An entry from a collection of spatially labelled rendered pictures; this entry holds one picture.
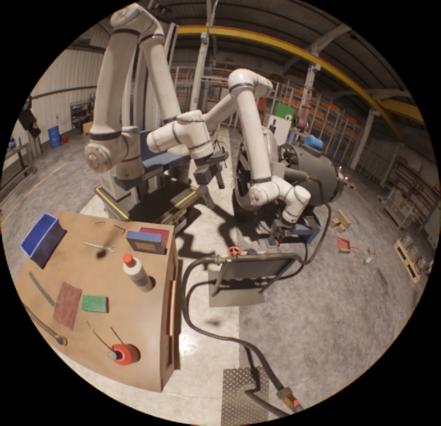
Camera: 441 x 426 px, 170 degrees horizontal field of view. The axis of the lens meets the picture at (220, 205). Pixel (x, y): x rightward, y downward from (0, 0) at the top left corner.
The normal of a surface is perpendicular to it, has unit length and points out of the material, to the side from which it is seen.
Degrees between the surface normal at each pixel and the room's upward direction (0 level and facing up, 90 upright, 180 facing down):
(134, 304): 0
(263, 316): 0
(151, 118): 90
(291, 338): 0
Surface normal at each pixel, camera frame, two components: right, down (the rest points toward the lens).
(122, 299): 0.16, -0.77
